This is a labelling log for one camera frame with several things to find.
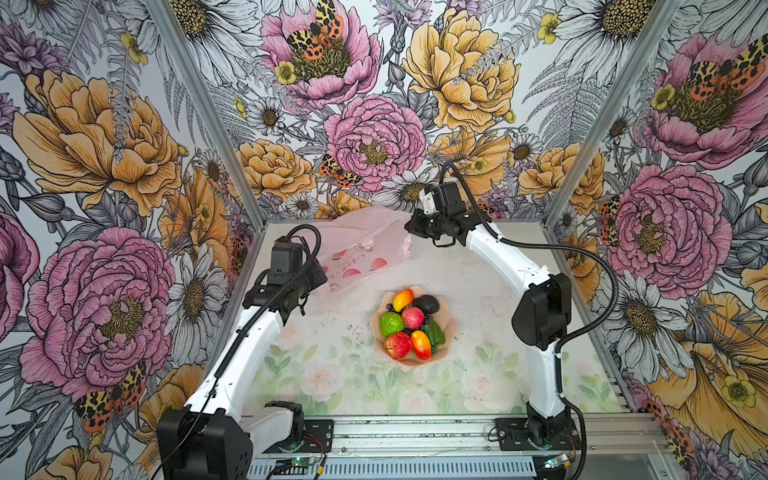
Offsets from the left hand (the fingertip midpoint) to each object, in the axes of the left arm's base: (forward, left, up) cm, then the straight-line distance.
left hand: (319, 279), depth 81 cm
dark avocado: (-1, -30, -11) cm, 32 cm away
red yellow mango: (-14, -27, -11) cm, 32 cm away
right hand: (+14, -24, +3) cm, 28 cm away
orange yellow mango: (0, -23, -12) cm, 26 cm away
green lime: (-8, -19, -11) cm, 23 cm away
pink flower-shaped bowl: (-4, -34, -14) cm, 37 cm away
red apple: (-15, -21, -10) cm, 27 cm away
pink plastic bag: (+11, -11, +2) cm, 16 cm away
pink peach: (-7, -25, -9) cm, 28 cm away
